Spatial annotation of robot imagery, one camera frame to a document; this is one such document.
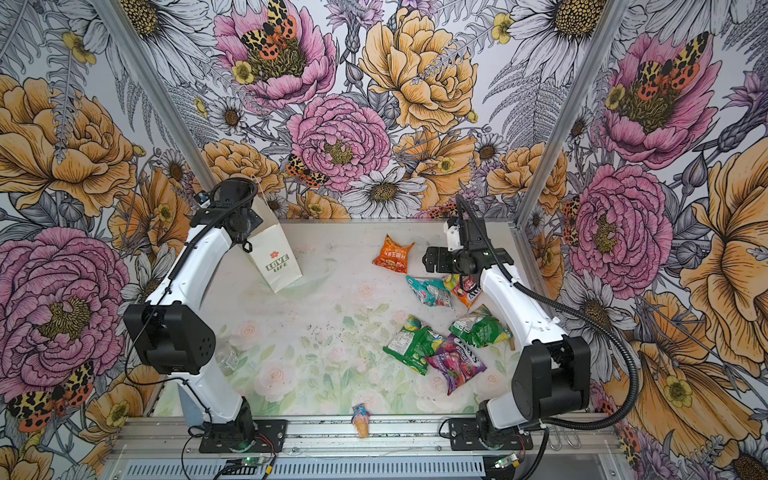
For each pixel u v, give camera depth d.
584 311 0.87
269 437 0.73
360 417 0.75
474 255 0.62
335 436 0.76
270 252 0.90
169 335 0.47
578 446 0.73
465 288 0.96
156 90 0.84
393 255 1.07
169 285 0.49
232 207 0.61
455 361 0.81
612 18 0.72
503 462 0.72
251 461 0.71
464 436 0.74
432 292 0.95
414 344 0.86
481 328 0.88
